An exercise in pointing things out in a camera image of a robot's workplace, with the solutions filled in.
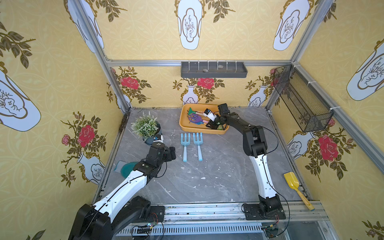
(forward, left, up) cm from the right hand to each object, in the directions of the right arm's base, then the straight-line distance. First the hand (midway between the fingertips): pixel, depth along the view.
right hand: (207, 122), depth 110 cm
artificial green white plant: (-19, +37, +19) cm, 46 cm away
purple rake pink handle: (+2, +9, +2) cm, 9 cm away
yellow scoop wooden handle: (-40, -48, -1) cm, 62 cm away
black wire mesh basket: (-11, -56, +24) cm, 62 cm away
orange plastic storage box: (-8, +8, +4) cm, 12 cm away
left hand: (-29, +22, +11) cm, 37 cm away
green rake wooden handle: (+10, +14, +1) cm, 17 cm away
